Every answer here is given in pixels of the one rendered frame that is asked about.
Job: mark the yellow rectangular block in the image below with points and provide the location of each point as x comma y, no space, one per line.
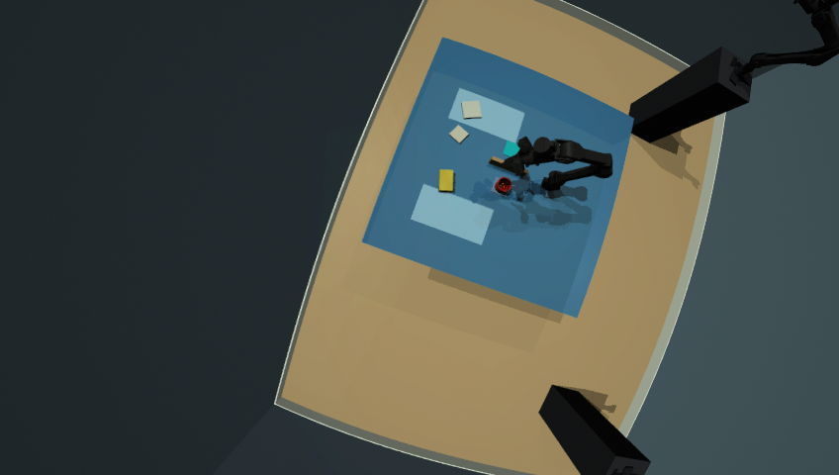
445,180

